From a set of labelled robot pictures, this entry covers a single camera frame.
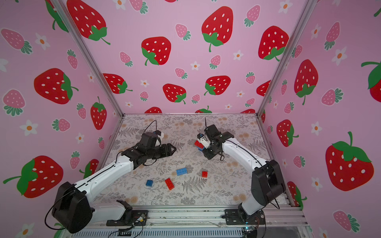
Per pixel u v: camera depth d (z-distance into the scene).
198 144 0.83
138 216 0.72
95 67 0.91
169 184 0.84
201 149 0.98
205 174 0.88
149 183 0.86
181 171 0.89
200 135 0.79
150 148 0.65
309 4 0.68
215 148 0.72
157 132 0.75
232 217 0.73
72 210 0.40
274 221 0.73
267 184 0.45
